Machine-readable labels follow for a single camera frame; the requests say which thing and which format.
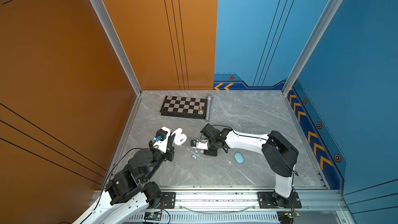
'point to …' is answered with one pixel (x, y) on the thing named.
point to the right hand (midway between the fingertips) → (204, 148)
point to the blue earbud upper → (197, 151)
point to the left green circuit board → (151, 215)
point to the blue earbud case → (239, 158)
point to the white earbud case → (180, 138)
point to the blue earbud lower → (194, 156)
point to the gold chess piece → (200, 109)
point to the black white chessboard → (184, 107)
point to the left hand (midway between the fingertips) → (173, 133)
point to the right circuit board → (285, 217)
